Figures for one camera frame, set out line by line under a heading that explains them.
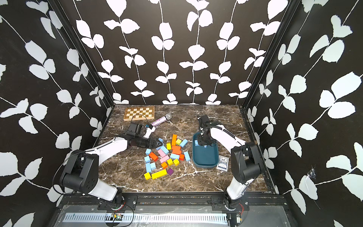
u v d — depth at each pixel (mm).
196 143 948
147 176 818
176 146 954
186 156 904
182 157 904
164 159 897
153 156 898
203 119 746
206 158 904
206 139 782
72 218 700
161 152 929
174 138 992
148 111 1140
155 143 804
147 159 878
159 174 835
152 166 855
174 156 904
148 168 859
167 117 1076
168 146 954
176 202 758
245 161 467
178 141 959
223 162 880
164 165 859
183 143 971
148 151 907
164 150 930
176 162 866
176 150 936
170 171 841
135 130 731
